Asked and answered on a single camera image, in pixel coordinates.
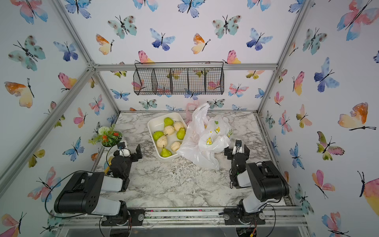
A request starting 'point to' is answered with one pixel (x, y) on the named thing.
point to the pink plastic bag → (190, 108)
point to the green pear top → (168, 121)
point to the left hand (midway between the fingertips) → (132, 144)
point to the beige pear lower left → (162, 141)
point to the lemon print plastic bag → (217, 135)
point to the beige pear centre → (169, 130)
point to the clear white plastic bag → (190, 148)
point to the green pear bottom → (165, 152)
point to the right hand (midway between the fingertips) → (239, 143)
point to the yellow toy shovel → (107, 165)
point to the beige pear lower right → (175, 145)
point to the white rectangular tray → (157, 125)
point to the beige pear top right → (177, 125)
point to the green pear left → (157, 135)
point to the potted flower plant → (107, 136)
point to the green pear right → (180, 134)
